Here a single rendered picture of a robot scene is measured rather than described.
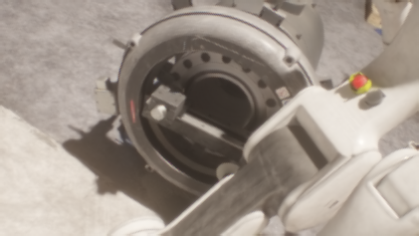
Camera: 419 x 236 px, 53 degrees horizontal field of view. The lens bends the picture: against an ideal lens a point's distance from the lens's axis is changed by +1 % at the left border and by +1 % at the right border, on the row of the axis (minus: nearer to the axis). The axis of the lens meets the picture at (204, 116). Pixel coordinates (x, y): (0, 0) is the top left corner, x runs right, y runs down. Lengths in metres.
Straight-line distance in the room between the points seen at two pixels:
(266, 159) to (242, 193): 0.09
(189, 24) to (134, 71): 0.28
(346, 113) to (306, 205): 0.19
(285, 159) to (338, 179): 0.11
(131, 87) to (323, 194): 0.87
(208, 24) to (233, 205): 0.60
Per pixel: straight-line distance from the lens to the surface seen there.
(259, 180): 0.87
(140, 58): 1.41
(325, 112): 0.85
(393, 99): 0.82
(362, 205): 0.61
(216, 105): 1.74
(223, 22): 1.27
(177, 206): 1.91
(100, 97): 1.63
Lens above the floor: 1.47
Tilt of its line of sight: 37 degrees down
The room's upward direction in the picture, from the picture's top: 23 degrees clockwise
